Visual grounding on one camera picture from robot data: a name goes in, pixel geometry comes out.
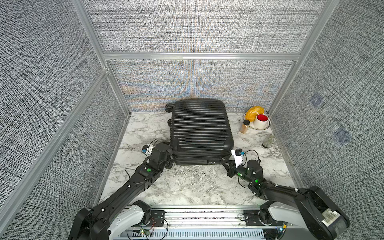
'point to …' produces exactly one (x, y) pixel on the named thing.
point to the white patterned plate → (251, 123)
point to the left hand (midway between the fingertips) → (174, 142)
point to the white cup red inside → (261, 121)
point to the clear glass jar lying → (268, 140)
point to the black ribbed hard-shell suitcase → (200, 132)
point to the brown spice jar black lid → (244, 127)
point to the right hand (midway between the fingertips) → (222, 157)
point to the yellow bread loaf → (251, 113)
